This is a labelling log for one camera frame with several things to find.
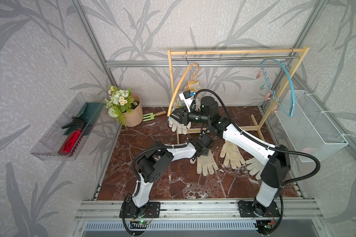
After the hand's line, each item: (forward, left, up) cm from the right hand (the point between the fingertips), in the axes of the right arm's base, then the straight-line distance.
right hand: (170, 111), depth 69 cm
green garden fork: (+29, +20, -36) cm, 51 cm away
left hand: (-1, -19, -35) cm, 40 cm away
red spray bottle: (-14, +39, -1) cm, 42 cm away
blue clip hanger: (+42, -66, -14) cm, 80 cm away
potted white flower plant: (+15, +29, -11) cm, 34 cm away
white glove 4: (-5, -37, -36) cm, 52 cm away
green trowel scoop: (-1, +42, -4) cm, 42 cm away
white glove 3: (-11, -19, -36) cm, 42 cm away
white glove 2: (+28, -13, -7) cm, 32 cm away
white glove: (+7, 0, -21) cm, 22 cm away
